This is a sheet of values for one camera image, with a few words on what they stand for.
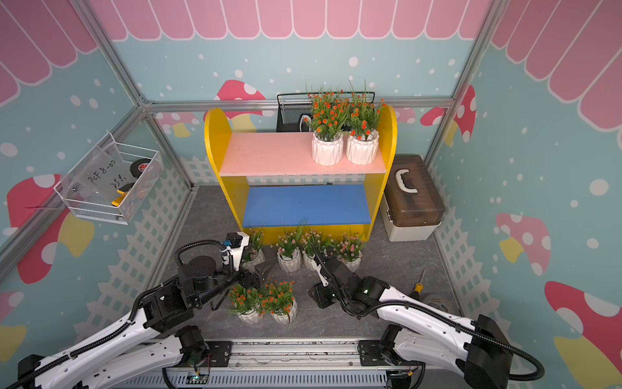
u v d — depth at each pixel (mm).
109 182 688
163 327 490
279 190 971
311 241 831
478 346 407
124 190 629
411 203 938
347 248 800
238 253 580
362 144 658
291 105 903
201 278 490
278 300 717
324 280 683
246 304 728
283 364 730
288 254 851
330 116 606
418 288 858
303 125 888
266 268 646
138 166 798
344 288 572
